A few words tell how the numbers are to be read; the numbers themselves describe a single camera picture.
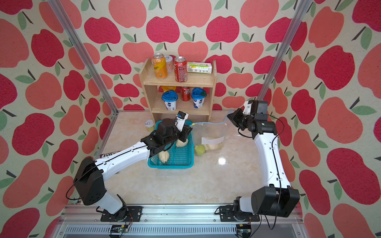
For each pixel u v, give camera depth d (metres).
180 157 0.96
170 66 0.80
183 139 0.71
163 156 0.89
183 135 0.70
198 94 0.88
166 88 0.92
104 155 0.93
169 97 0.88
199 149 0.93
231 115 0.75
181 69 0.69
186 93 0.93
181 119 0.68
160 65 0.72
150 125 1.05
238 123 0.67
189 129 0.77
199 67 0.79
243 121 0.63
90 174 0.48
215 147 0.89
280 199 0.38
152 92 0.86
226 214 0.73
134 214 0.74
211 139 0.85
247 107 0.69
